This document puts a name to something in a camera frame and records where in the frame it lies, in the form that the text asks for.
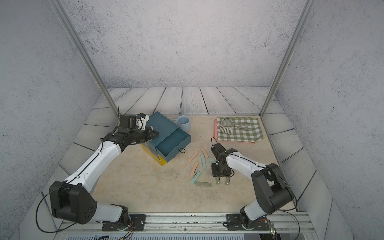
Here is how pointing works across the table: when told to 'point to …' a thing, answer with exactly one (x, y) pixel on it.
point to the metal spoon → (243, 125)
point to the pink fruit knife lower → (194, 168)
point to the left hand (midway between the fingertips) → (161, 133)
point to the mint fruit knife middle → (203, 161)
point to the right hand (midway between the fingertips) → (218, 174)
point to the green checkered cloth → (252, 134)
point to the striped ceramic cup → (226, 126)
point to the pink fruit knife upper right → (204, 152)
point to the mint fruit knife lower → (196, 176)
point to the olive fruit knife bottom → (203, 184)
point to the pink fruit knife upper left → (192, 157)
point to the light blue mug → (183, 121)
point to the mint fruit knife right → (212, 161)
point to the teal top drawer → (176, 142)
